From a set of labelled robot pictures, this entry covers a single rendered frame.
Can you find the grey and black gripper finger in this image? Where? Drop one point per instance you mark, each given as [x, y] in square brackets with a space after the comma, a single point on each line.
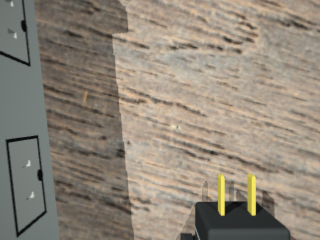
[187, 236]

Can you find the black charger with yellow prongs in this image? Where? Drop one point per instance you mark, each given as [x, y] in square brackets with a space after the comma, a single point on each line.
[239, 220]

